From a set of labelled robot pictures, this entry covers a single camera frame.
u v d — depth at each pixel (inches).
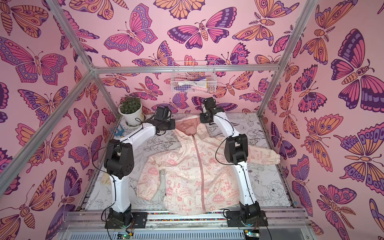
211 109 31.3
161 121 30.6
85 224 28.8
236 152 25.2
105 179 34.2
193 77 37.6
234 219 28.7
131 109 40.6
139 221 28.7
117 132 43.6
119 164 21.3
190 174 34.5
